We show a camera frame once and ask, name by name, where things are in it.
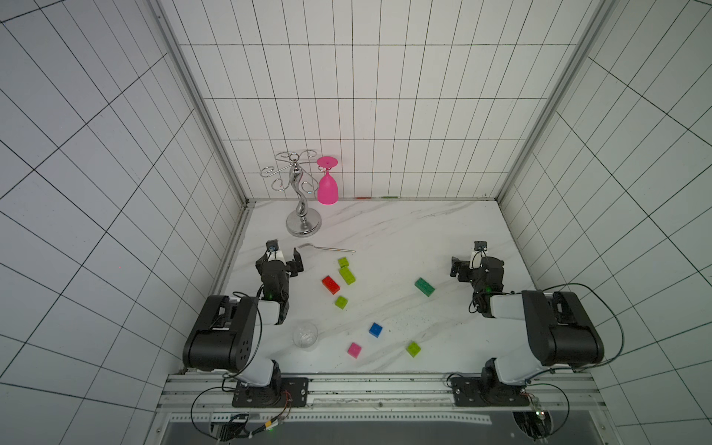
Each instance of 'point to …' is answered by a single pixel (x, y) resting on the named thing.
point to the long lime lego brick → (347, 274)
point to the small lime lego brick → (343, 261)
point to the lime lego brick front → (413, 349)
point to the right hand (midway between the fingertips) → (470, 254)
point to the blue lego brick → (375, 330)
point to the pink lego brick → (354, 349)
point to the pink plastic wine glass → (327, 189)
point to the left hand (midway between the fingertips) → (282, 254)
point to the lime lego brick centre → (341, 302)
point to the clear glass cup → (305, 335)
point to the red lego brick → (331, 285)
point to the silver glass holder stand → (304, 179)
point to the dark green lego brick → (426, 288)
